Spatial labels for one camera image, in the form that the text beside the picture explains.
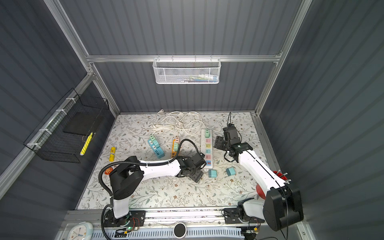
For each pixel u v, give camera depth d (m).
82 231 0.68
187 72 1.12
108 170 0.89
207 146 0.97
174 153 0.96
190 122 1.15
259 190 0.82
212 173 0.87
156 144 0.94
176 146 0.92
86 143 0.69
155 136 1.09
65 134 0.73
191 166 0.68
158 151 0.96
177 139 0.96
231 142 0.64
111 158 0.94
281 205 0.40
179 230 0.66
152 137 0.96
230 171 0.87
